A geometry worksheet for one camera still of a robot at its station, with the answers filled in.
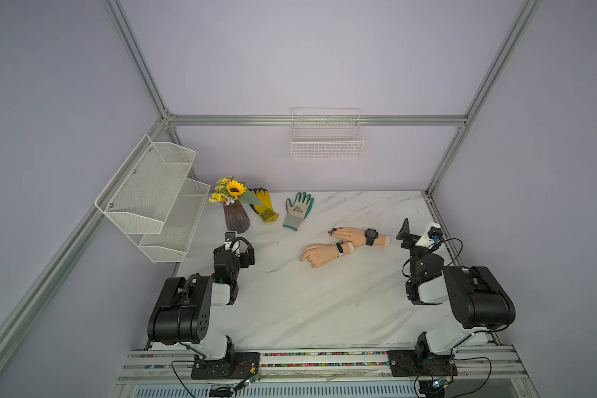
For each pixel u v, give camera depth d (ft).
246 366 2.39
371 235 3.22
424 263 2.27
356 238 3.28
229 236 2.62
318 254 3.05
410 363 2.41
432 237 2.35
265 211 3.64
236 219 3.34
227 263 2.35
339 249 3.05
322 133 3.12
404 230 2.68
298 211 3.66
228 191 2.80
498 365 2.50
